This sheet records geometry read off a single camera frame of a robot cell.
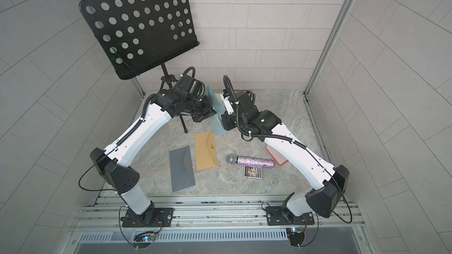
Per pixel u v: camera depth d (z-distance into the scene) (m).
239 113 0.50
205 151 0.89
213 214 0.72
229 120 0.61
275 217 0.71
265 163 0.84
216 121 0.72
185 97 0.55
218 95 0.63
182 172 0.82
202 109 0.64
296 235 0.68
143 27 0.64
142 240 0.65
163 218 0.71
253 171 0.83
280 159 0.86
